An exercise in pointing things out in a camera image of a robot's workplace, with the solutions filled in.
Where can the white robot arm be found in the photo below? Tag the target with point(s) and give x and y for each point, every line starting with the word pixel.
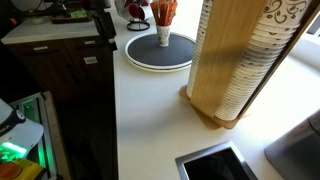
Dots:
pixel 102 19

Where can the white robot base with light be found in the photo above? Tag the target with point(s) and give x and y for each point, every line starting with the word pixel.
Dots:
pixel 18 134

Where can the patterned paper cup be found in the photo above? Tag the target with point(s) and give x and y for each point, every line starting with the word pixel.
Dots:
pixel 163 33

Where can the wooden cup dispenser stand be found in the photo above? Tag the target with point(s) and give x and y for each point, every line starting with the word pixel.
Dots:
pixel 231 22

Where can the round grey turntable tray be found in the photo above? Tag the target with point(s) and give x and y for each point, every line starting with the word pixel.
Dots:
pixel 144 52

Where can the left stack of paper cups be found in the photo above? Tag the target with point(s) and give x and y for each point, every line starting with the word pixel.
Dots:
pixel 201 33

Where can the stack of paper cups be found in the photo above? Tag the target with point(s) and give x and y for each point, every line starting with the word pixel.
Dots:
pixel 201 33
pixel 278 22

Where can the white red mug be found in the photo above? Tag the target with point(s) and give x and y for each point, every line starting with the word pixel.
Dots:
pixel 134 9

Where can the dark wooden cabinet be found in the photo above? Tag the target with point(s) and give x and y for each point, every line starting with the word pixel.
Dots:
pixel 79 73

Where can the wooden tray with green item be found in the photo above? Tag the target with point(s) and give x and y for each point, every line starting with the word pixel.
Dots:
pixel 77 16

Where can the right stack of paper cups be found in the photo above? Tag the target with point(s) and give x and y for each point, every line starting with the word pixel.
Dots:
pixel 278 22

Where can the grey metal appliance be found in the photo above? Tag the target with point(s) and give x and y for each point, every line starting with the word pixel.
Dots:
pixel 296 154

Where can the yellow emergency stop box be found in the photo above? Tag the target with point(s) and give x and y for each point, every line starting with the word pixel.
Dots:
pixel 20 169

